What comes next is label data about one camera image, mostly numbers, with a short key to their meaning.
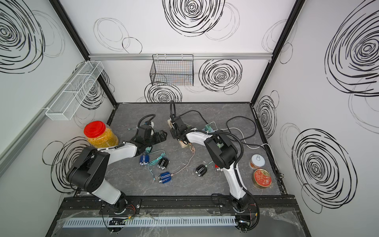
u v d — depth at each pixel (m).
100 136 0.81
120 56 0.91
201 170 0.83
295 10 0.74
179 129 0.77
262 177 0.80
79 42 0.83
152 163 0.86
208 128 0.96
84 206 0.75
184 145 0.93
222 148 0.58
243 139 0.99
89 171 0.45
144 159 0.87
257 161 0.84
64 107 0.72
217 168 0.84
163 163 0.85
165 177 0.80
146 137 0.74
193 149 0.93
